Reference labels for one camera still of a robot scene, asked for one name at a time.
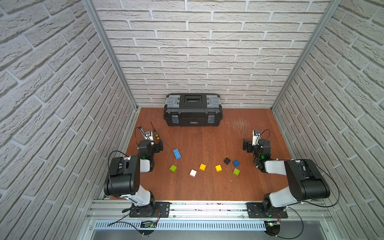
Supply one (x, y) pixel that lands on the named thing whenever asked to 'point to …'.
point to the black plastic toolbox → (193, 109)
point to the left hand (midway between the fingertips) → (154, 137)
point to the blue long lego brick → (177, 154)
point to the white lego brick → (193, 173)
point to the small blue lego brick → (236, 163)
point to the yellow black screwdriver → (156, 134)
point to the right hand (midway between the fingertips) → (253, 139)
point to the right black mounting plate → (265, 210)
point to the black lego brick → (227, 160)
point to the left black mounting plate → (156, 209)
